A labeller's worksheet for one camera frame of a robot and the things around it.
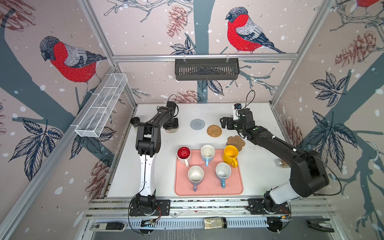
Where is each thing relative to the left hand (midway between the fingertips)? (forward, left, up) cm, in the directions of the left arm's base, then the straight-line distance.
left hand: (176, 124), depth 106 cm
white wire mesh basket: (-21, +35, +29) cm, 51 cm away
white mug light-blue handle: (-23, -22, +2) cm, 32 cm away
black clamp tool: (-58, -73, 0) cm, 93 cm away
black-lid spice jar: (-5, +25, +10) cm, 28 cm away
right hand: (-7, -33, +16) cm, 37 cm away
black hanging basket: (+32, -23, +25) cm, 47 cm away
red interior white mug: (-24, -7, +1) cm, 25 cm away
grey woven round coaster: (+1, -16, -1) cm, 16 cm away
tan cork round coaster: (-5, -27, -1) cm, 28 cm away
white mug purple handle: (-35, -15, 0) cm, 38 cm away
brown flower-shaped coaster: (-14, -41, +1) cm, 43 cm away
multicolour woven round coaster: (-5, +2, -1) cm, 5 cm away
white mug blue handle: (-34, -30, +1) cm, 45 cm away
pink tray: (-40, -23, -1) cm, 47 cm away
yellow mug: (-23, -36, 0) cm, 43 cm away
